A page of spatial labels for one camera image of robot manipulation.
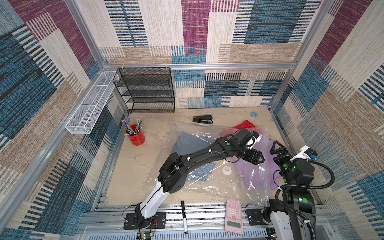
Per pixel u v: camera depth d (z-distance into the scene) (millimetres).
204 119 1114
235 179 850
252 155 684
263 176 743
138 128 937
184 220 728
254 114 1181
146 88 1082
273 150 647
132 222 725
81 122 700
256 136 718
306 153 590
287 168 595
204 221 733
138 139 999
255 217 731
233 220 726
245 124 1095
